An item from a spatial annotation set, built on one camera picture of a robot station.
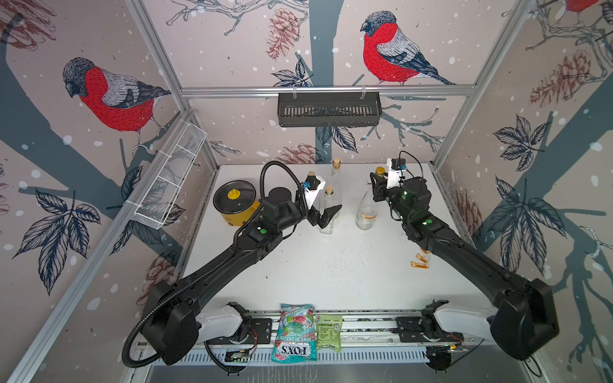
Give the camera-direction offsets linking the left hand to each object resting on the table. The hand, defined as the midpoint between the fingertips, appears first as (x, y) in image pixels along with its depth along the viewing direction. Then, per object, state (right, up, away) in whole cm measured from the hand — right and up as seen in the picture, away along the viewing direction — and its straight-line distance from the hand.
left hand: (333, 192), depth 70 cm
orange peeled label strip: (+22, -14, -12) cm, 29 cm away
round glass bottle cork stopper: (+2, +10, +8) cm, 13 cm away
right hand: (+15, +7, +8) cm, 18 cm away
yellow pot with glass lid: (-37, -4, +22) cm, 43 cm away
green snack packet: (-1, -44, +2) cm, 44 cm away
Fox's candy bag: (-11, -43, 0) cm, 45 cm away
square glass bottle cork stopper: (-1, +1, +7) cm, 7 cm away
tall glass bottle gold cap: (+15, +7, +4) cm, 17 cm away
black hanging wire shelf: (+1, +36, +35) cm, 50 cm away
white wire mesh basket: (-63, -6, +13) cm, 65 cm away
